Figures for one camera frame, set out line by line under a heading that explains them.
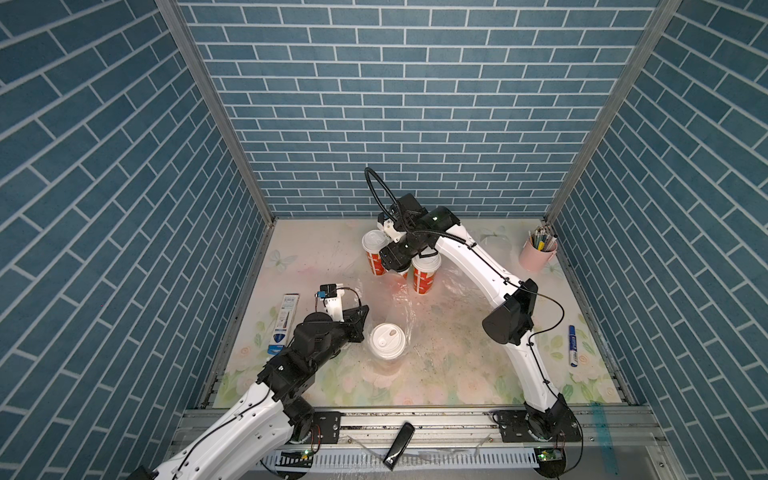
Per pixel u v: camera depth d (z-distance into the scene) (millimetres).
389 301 732
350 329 646
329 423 741
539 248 973
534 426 663
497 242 1094
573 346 873
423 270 868
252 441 559
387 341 707
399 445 691
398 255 753
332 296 652
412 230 623
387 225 772
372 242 910
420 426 754
